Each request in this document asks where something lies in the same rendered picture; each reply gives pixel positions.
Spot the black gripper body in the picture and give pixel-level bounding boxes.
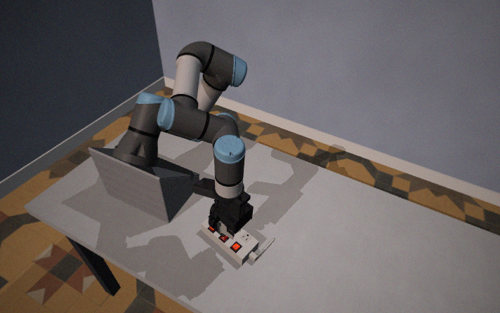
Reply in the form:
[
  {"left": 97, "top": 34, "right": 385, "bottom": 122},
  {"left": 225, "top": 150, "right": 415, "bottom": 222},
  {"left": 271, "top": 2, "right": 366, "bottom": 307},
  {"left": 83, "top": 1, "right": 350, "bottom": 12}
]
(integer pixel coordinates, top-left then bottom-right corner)
[{"left": 210, "top": 183, "right": 254, "bottom": 236}]

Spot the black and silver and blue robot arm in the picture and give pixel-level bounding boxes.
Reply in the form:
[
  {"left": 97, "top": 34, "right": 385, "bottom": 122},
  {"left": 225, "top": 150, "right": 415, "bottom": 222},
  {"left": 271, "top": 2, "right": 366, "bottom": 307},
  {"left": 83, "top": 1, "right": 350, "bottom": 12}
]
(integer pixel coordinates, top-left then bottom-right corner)
[{"left": 112, "top": 41, "right": 247, "bottom": 200}]

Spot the white power strip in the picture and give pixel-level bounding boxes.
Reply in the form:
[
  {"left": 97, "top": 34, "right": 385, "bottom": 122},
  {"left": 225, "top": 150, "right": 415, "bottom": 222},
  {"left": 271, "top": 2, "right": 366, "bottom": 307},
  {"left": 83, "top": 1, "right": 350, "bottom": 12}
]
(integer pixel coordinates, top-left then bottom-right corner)
[{"left": 201, "top": 218, "right": 275, "bottom": 265}]

